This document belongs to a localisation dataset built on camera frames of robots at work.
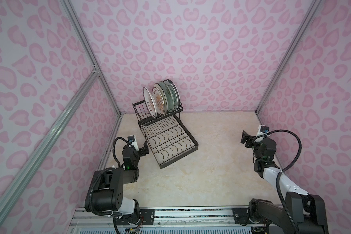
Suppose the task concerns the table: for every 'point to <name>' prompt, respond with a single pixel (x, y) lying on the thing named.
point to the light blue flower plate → (169, 96)
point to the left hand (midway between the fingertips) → (140, 140)
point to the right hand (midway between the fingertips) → (252, 131)
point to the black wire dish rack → (168, 137)
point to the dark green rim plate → (179, 100)
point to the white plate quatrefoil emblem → (174, 94)
